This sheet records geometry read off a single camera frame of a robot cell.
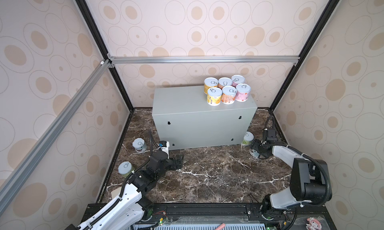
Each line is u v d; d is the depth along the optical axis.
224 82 0.78
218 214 0.76
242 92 0.73
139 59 0.90
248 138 0.95
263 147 0.70
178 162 0.70
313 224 0.69
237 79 0.79
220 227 0.70
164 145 0.69
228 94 0.72
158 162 0.56
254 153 0.91
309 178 0.46
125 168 0.83
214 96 0.70
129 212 0.58
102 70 0.83
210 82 0.78
